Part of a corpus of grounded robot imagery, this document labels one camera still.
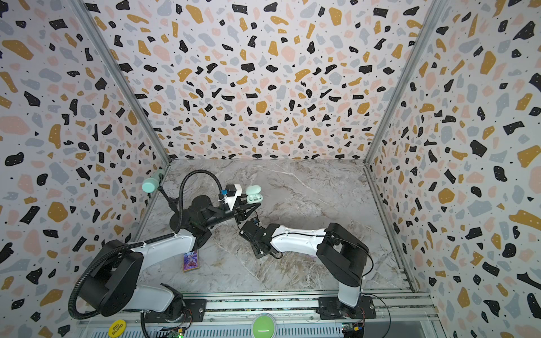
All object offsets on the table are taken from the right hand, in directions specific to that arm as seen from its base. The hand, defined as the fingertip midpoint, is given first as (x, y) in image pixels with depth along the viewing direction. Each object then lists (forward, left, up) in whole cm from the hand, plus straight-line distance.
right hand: (261, 244), depth 87 cm
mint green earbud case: (+10, +2, +21) cm, 24 cm away
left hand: (+8, -1, +22) cm, 23 cm away
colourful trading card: (-7, +27, -1) cm, 28 cm away
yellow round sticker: (-29, +46, -2) cm, 54 cm away
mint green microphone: (+6, +33, +31) cm, 46 cm away
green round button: (-28, -3, -1) cm, 28 cm away
